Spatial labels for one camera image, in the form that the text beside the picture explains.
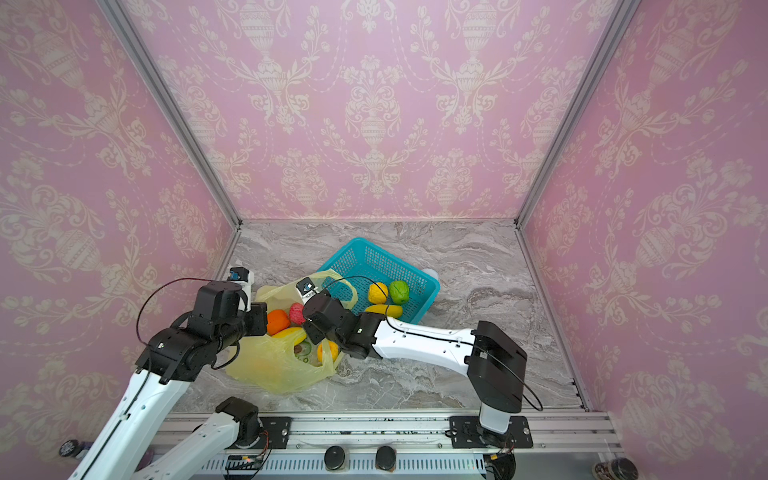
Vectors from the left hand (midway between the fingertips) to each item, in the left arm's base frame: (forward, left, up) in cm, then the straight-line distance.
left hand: (266, 309), depth 71 cm
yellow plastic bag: (-11, -3, -3) cm, 12 cm away
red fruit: (+8, -2, -17) cm, 19 cm away
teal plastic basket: (+30, -21, -20) cm, 42 cm away
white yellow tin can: (+23, -43, -17) cm, 52 cm away
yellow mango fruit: (-5, -8, -3) cm, 10 cm away
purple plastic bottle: (-28, +29, -3) cm, 40 cm away
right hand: (+2, -9, -4) cm, 11 cm away
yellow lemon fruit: (+15, -25, -18) cm, 34 cm away
